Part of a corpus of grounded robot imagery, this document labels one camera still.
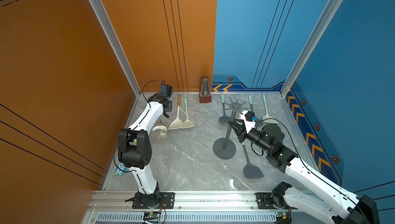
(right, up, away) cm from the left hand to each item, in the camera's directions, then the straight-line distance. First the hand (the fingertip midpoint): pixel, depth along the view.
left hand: (162, 104), depth 93 cm
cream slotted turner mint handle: (+15, -13, +9) cm, 21 cm away
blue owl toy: (-20, -37, -12) cm, 43 cm away
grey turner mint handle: (+61, +1, +19) cm, 64 cm away
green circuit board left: (+1, -53, -21) cm, 57 cm away
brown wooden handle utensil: (+8, -13, +7) cm, 17 cm away
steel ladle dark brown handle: (-1, -17, -2) cm, 17 cm away
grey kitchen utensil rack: (+38, -27, -2) cm, 47 cm away
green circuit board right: (+62, -53, -21) cm, 84 cm away
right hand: (+38, -8, -22) cm, 45 cm away
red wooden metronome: (+27, +6, +17) cm, 32 cm away
